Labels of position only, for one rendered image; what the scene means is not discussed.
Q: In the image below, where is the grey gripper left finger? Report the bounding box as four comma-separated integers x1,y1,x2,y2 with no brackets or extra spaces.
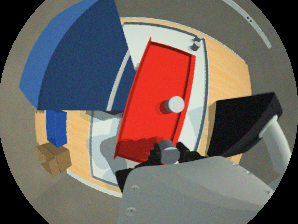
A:
115,143,162,193

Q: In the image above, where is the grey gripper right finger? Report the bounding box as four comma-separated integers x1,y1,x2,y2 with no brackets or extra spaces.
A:
176,142,209,163

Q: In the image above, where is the blue open bin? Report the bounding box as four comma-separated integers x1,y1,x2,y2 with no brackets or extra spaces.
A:
46,110,67,148

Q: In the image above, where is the grey cylinder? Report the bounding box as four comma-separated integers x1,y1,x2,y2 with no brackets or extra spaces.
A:
194,34,202,42
158,139,180,165
165,96,184,113
191,41,201,51

